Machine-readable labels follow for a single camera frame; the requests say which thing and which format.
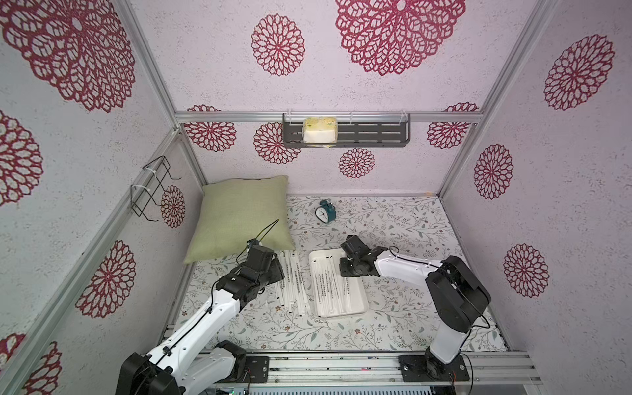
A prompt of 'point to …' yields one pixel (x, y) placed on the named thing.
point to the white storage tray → (335, 254)
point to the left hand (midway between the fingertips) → (274, 269)
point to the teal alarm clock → (327, 211)
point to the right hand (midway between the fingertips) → (341, 266)
